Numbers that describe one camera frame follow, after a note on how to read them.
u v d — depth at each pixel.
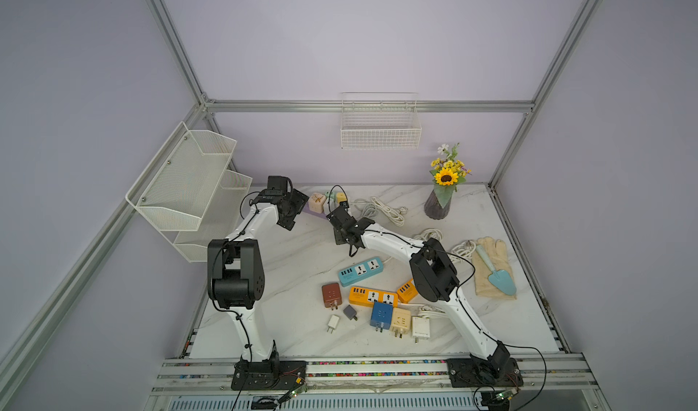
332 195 1.09
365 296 0.86
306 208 1.05
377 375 0.75
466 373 0.74
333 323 0.82
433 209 1.07
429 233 1.02
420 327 0.80
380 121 0.95
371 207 1.11
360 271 0.91
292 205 0.86
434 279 0.60
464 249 0.96
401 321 0.78
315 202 1.04
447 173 0.90
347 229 0.78
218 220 0.73
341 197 1.04
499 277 0.93
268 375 0.67
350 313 0.84
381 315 0.80
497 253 0.99
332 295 0.84
